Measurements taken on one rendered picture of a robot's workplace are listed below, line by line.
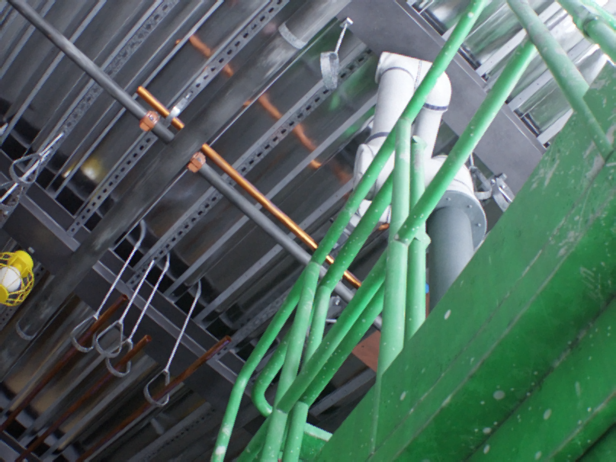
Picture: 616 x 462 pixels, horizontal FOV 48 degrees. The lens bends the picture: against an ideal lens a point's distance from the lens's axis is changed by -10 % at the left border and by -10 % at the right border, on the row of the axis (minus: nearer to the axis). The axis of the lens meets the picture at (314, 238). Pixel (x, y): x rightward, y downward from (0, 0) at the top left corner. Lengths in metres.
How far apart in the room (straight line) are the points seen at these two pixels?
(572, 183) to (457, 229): 1.12
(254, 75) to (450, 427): 1.60
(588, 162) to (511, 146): 2.24
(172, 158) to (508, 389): 1.78
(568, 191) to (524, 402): 0.22
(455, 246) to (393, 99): 0.74
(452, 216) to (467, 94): 1.04
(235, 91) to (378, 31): 0.75
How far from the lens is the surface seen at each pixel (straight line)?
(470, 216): 1.98
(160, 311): 3.80
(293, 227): 3.02
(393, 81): 2.49
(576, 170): 0.76
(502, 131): 2.95
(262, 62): 2.22
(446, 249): 1.77
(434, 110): 2.66
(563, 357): 0.76
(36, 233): 3.59
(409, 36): 2.82
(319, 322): 1.94
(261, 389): 2.33
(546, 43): 1.07
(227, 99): 2.28
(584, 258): 0.69
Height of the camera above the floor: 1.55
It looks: 59 degrees up
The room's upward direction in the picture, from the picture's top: 14 degrees clockwise
